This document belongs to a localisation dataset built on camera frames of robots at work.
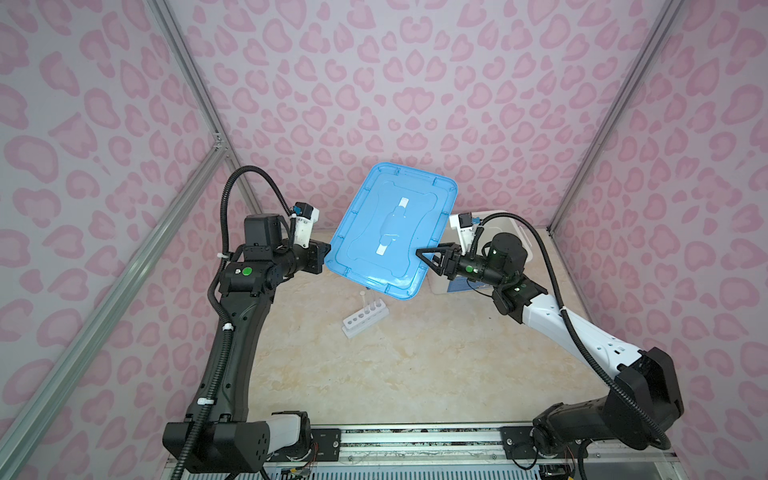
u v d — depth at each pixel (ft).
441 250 2.11
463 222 2.10
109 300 1.83
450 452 2.39
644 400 1.34
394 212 2.46
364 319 3.02
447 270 2.07
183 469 1.10
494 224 2.15
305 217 2.00
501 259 1.89
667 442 1.28
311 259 2.05
